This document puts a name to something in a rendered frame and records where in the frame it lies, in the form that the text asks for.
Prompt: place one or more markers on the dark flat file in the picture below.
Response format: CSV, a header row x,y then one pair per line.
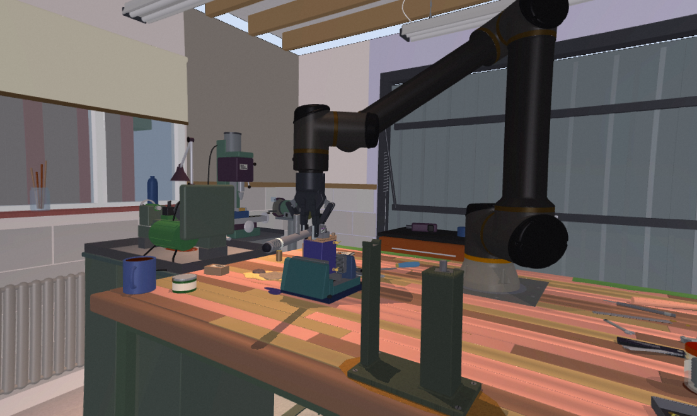
x,y
649,347

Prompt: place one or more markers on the dark grey machine tray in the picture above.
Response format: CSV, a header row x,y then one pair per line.
x,y
111,248

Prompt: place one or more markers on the dark grey garage door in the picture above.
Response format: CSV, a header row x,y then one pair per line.
x,y
614,173

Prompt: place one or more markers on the grey round chuck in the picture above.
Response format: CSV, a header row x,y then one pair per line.
x,y
280,207

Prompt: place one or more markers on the green purple bench mill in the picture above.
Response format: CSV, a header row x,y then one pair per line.
x,y
236,167

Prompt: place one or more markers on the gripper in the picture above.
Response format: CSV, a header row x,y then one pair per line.
x,y
311,185

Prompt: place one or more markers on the blue bottle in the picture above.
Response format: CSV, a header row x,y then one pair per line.
x,y
152,189

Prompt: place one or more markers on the brown rag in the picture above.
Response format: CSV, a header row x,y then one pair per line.
x,y
262,276

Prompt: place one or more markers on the grey click wrench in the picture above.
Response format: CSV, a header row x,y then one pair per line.
x,y
288,241

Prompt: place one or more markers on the blue model steam engine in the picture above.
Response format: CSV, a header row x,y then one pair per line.
x,y
314,277

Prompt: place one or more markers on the blue flat tool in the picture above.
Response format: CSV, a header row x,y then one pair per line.
x,y
409,265

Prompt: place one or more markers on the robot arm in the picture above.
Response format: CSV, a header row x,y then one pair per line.
x,y
527,144

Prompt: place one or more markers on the green bench machine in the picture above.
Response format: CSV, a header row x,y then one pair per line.
x,y
207,214

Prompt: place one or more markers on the glass with brown sticks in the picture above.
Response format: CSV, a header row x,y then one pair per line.
x,y
39,193

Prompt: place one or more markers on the dark small device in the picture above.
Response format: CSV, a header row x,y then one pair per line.
x,y
421,228

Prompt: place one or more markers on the dark green wrench rack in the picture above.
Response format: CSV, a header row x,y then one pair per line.
x,y
441,324

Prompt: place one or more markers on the green white tape roll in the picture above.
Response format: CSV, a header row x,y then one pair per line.
x,y
184,284

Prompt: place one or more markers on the small wooden block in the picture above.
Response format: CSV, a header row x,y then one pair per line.
x,y
216,269

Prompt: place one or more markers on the grey radiator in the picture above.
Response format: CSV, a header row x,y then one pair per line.
x,y
30,335

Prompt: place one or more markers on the blue mug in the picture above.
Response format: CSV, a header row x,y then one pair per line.
x,y
140,276

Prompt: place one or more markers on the thin grey scriber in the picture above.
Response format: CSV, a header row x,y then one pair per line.
x,y
619,327

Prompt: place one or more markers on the window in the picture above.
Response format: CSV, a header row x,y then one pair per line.
x,y
65,156

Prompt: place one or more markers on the steel rule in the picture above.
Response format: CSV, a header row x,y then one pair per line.
x,y
623,318
646,309

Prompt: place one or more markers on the green workbench frame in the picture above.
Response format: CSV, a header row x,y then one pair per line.
x,y
152,370

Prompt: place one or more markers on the cream roller blind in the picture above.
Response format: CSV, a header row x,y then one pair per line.
x,y
82,63

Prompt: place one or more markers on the orange low chest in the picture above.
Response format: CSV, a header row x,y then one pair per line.
x,y
423,246

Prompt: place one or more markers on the grey base sheet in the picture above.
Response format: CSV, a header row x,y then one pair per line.
x,y
527,292

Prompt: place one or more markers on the dark grey flat block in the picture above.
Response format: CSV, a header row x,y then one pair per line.
x,y
686,407

